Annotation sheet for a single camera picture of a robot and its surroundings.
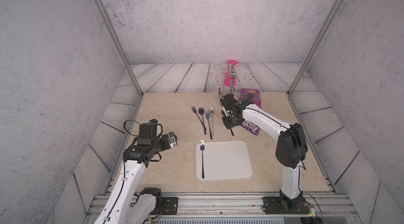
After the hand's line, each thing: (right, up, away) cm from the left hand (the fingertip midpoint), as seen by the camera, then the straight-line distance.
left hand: (171, 139), depth 78 cm
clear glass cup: (+24, +32, +13) cm, 42 cm away
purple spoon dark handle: (+13, +12, +30) cm, 35 cm away
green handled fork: (+15, -8, +15) cm, 22 cm away
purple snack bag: (+49, +23, +33) cm, 63 cm away
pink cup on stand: (+32, +33, +20) cm, 50 cm away
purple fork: (+9, +12, +33) cm, 36 cm away
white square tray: (+26, -14, +9) cm, 31 cm away
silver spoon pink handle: (+21, +12, +29) cm, 38 cm away
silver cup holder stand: (+41, +33, +13) cm, 54 cm away
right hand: (+30, +6, +11) cm, 33 cm away
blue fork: (+18, +8, +29) cm, 35 cm away
